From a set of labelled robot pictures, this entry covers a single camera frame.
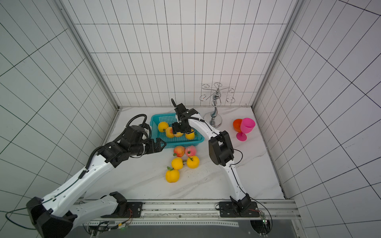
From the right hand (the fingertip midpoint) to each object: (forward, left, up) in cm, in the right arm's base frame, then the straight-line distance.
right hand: (180, 127), depth 97 cm
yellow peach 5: (-23, -10, -2) cm, 25 cm away
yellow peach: (+1, +13, -2) cm, 13 cm away
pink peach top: (-16, -8, -2) cm, 18 cm away
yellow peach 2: (-7, 0, +1) cm, 7 cm away
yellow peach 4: (-24, -1, -2) cm, 25 cm away
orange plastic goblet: (+9, -40, -6) cm, 42 cm away
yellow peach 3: (-5, -7, -4) cm, 9 cm away
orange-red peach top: (-17, -1, -2) cm, 17 cm away
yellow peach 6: (-32, +1, -2) cm, 32 cm away
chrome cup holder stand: (+12, -23, -4) cm, 27 cm away
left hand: (-23, +8, +12) cm, 27 cm away
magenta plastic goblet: (-2, -42, +7) cm, 43 cm away
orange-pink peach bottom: (-4, +7, -1) cm, 8 cm away
